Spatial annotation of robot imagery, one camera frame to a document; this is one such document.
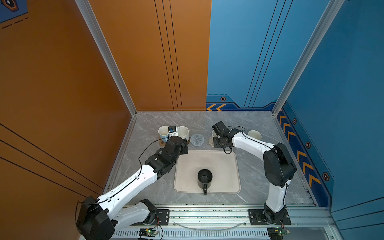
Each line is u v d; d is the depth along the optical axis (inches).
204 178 33.4
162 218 28.8
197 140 40.4
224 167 35.3
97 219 14.9
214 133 30.3
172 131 26.3
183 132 39.2
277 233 27.7
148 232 27.9
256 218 28.5
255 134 37.5
